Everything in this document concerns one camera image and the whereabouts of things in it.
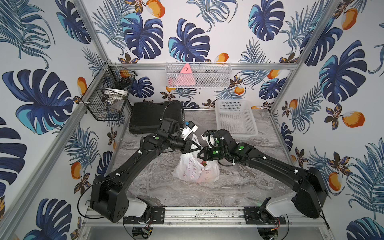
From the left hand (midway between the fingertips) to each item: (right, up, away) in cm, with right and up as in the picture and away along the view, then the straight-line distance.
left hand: (199, 145), depth 72 cm
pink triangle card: (-7, +39, +18) cm, 44 cm away
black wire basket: (-52, +24, +12) cm, 59 cm away
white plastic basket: (+31, +17, +45) cm, 58 cm away
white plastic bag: (-5, -11, +1) cm, 12 cm away
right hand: (-1, -5, +4) cm, 7 cm away
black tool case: (-40, +17, +45) cm, 63 cm away
